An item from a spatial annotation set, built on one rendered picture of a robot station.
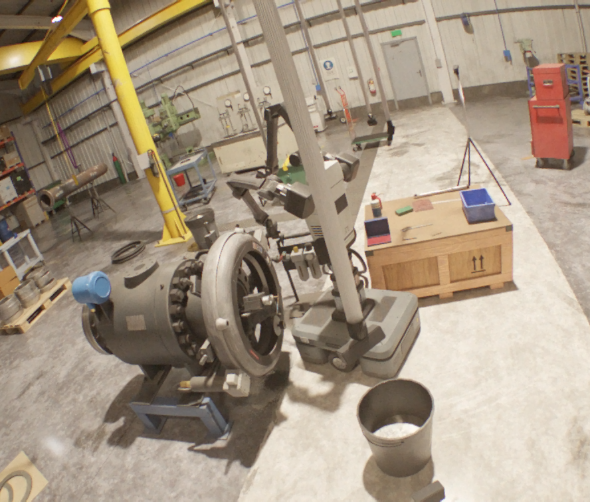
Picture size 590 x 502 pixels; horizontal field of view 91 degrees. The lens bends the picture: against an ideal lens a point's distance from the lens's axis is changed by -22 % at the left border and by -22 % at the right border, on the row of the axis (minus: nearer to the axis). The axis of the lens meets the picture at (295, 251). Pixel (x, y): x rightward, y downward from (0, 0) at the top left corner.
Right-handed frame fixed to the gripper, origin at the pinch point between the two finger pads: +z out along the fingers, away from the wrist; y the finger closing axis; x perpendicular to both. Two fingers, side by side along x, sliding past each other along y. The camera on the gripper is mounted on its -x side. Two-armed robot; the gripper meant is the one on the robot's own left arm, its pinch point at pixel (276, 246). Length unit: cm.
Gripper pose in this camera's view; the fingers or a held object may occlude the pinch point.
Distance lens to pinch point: 250.7
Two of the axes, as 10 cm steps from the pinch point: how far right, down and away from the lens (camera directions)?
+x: -1.7, 4.7, -8.6
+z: 2.8, 8.7, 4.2
